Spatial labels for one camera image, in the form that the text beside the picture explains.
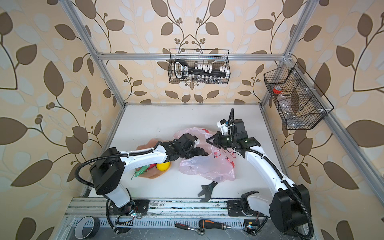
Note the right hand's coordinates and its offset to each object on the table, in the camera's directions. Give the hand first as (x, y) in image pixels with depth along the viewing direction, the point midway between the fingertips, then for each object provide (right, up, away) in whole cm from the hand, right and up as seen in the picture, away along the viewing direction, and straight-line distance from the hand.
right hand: (206, 140), depth 78 cm
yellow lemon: (-24, -15, +4) cm, 28 cm away
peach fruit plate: (-30, -20, +8) cm, 37 cm away
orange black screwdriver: (-1, -37, -9) cm, 38 cm away
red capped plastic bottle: (+43, +29, +10) cm, 53 cm away
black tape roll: (-58, -40, -8) cm, 71 cm away
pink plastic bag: (+6, -13, -1) cm, 15 cm away
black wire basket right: (+47, +19, -4) cm, 51 cm away
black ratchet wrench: (-4, -40, -11) cm, 41 cm away
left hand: (0, -9, +1) cm, 9 cm away
